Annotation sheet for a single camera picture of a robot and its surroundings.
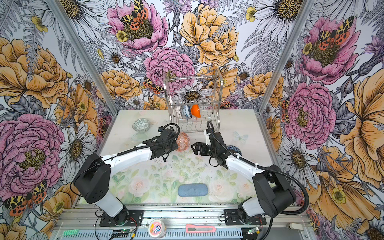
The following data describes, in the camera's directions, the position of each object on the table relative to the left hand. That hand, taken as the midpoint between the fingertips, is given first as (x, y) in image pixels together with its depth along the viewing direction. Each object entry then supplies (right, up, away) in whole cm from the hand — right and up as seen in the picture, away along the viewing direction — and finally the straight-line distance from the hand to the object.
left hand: (173, 147), depth 90 cm
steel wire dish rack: (+11, +32, +31) cm, 46 cm away
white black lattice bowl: (+1, +22, +14) cm, 27 cm away
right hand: (+15, -1, -3) cm, 15 cm away
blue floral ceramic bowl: (+7, +23, +15) cm, 28 cm away
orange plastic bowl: (+13, +24, +18) cm, 32 cm away
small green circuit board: (-19, -36, -19) cm, 45 cm away
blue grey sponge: (+12, -21, -10) cm, 26 cm away
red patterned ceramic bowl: (+5, +3, +4) cm, 7 cm away
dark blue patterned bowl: (+36, -1, +2) cm, 37 cm away
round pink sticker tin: (-3, -29, -28) cm, 40 cm away
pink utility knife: (+12, -35, -19) cm, 42 cm away
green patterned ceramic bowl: (-27, +13, +22) cm, 37 cm away
